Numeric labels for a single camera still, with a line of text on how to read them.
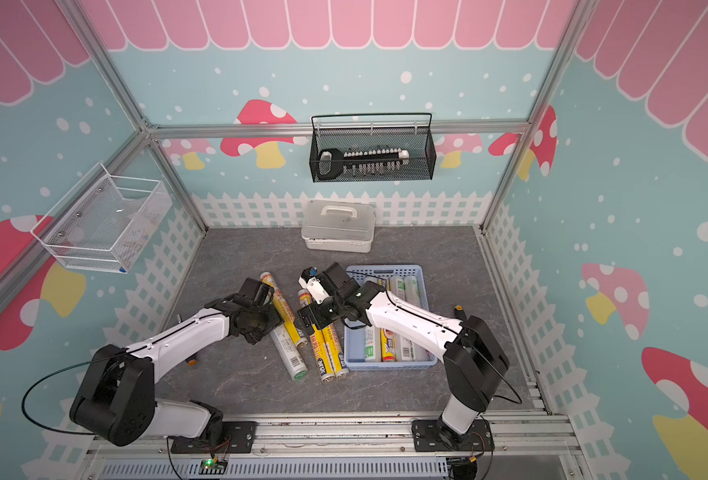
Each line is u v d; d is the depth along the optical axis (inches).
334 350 33.5
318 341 34.3
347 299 23.7
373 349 33.1
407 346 33.8
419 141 37.0
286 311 37.0
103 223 32.2
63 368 15.8
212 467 28.7
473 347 17.2
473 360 17.2
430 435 29.3
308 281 28.4
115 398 16.7
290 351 33.4
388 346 33.9
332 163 35.3
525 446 29.4
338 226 43.0
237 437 29.3
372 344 33.6
